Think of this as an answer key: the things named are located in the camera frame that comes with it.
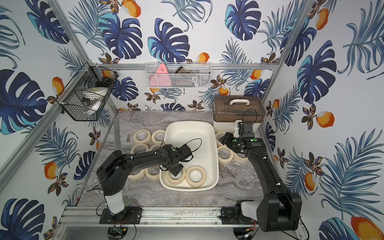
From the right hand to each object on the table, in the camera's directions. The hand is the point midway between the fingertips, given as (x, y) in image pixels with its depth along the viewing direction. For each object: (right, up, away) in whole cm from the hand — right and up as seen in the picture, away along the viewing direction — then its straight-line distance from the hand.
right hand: (224, 140), depth 83 cm
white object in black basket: (-72, +24, -2) cm, 76 cm away
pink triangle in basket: (-37, +37, +7) cm, 53 cm away
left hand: (-29, -16, +4) cm, 33 cm away
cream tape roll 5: (-1, -2, +14) cm, 14 cm away
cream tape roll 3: (-44, -5, +15) cm, 47 cm away
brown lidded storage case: (+11, +18, +9) cm, 23 cm away
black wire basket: (-80, +39, +8) cm, 89 cm away
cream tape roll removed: (-42, +1, +23) cm, 48 cm away
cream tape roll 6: (+1, -14, +9) cm, 16 cm away
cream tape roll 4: (-41, -21, +2) cm, 46 cm away
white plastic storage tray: (-10, 0, +23) cm, 25 cm away
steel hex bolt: (-62, 0, +21) cm, 65 cm away
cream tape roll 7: (+11, -12, +9) cm, 19 cm away
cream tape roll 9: (-16, -25, 0) cm, 29 cm away
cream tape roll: (-54, +1, +24) cm, 59 cm away
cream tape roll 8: (-27, -23, -1) cm, 35 cm away
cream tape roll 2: (-53, -6, +15) cm, 55 cm away
